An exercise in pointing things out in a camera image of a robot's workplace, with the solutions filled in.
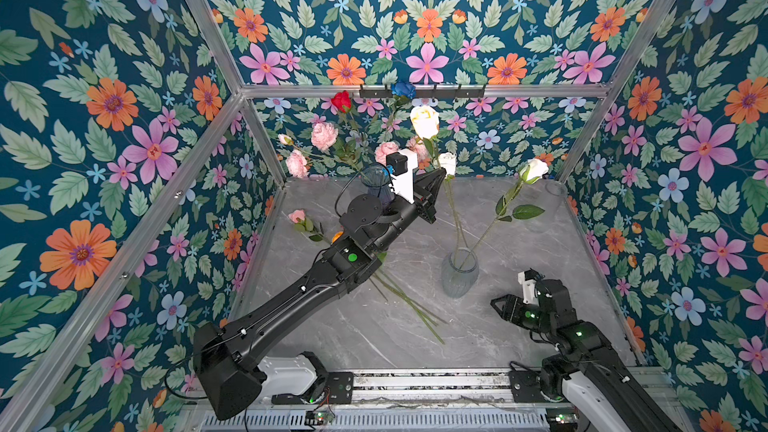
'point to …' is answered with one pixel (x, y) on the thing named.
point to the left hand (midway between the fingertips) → (449, 163)
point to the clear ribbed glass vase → (460, 272)
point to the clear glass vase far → (551, 202)
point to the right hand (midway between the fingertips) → (495, 304)
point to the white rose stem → (461, 246)
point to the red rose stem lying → (385, 283)
